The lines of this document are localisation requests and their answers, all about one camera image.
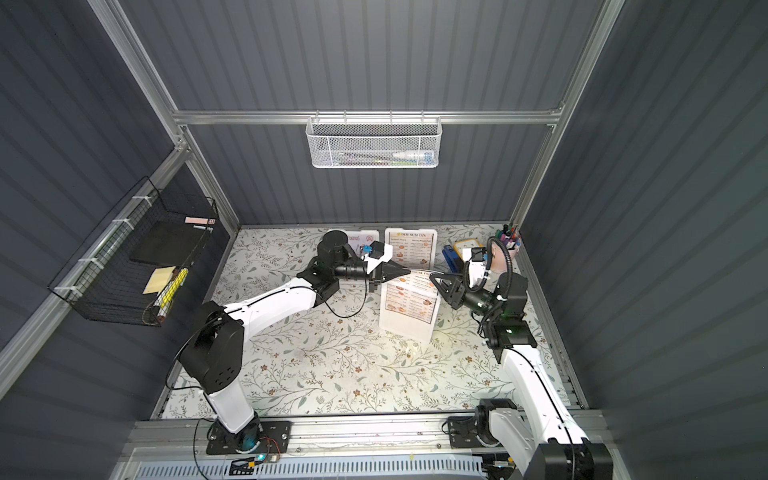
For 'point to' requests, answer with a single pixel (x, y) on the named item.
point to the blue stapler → (454, 262)
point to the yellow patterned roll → (176, 285)
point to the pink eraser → (199, 220)
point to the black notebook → (165, 243)
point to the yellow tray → (467, 244)
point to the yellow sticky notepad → (159, 279)
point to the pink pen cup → (509, 237)
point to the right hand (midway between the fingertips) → (439, 278)
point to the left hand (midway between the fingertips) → (408, 270)
